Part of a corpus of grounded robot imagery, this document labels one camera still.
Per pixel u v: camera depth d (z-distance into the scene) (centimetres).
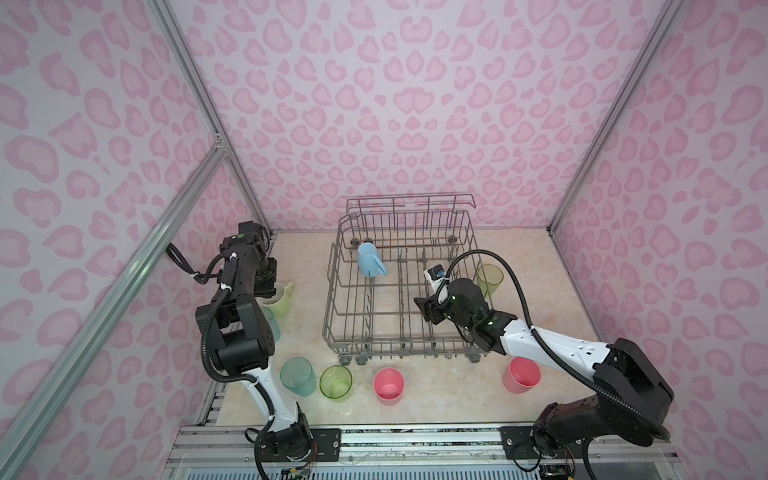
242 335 50
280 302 89
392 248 110
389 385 82
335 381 82
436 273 72
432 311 73
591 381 43
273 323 88
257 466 65
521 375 83
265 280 77
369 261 96
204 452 74
